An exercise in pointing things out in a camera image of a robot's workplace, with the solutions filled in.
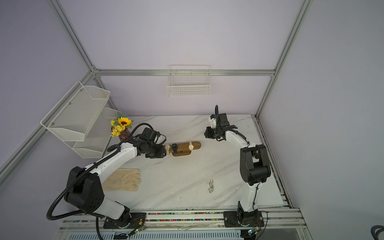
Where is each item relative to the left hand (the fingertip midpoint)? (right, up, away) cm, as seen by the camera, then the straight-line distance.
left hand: (162, 155), depth 86 cm
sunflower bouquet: (-23, +19, -2) cm, 30 cm away
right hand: (+26, +12, +10) cm, 30 cm away
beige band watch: (+16, +5, +7) cm, 18 cm away
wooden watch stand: (+12, +3, +7) cm, 14 cm away
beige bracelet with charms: (+2, +4, +6) cm, 7 cm away
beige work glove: (-23, -14, 0) cm, 27 cm away
